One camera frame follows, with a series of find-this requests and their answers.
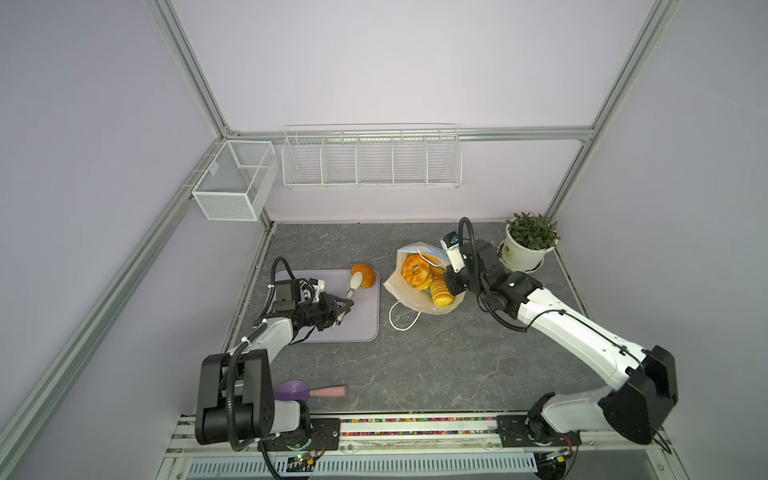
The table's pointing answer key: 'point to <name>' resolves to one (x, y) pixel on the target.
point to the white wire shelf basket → (372, 156)
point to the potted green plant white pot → (527, 240)
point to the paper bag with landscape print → (407, 292)
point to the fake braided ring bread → (416, 271)
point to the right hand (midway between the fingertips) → (450, 268)
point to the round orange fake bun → (368, 274)
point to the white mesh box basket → (237, 184)
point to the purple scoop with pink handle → (295, 390)
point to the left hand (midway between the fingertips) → (353, 308)
